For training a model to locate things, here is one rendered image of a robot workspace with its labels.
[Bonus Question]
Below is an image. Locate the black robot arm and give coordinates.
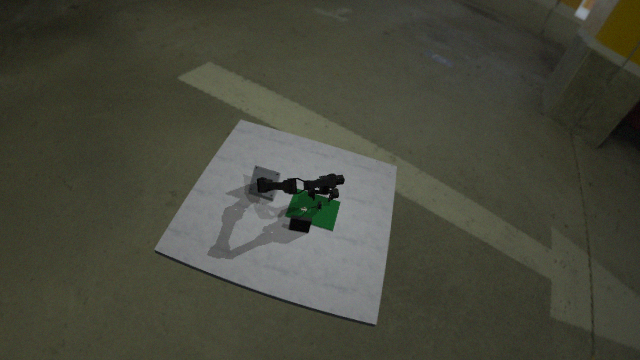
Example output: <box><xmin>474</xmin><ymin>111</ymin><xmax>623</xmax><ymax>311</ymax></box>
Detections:
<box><xmin>257</xmin><ymin>173</ymin><xmax>345</xmax><ymax>195</ymax></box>

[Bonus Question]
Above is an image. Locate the green circuit board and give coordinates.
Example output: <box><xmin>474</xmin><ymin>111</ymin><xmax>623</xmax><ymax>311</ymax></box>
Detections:
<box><xmin>285</xmin><ymin>191</ymin><xmax>341</xmax><ymax>231</ymax></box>

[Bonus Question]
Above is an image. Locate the black cooling fan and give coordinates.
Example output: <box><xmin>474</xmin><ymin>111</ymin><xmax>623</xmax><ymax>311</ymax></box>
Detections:
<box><xmin>288</xmin><ymin>215</ymin><xmax>312</xmax><ymax>233</ymax></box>

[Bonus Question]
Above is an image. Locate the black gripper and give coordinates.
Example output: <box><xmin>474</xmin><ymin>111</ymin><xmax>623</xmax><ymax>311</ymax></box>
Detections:
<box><xmin>308</xmin><ymin>187</ymin><xmax>339</xmax><ymax>202</ymax></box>

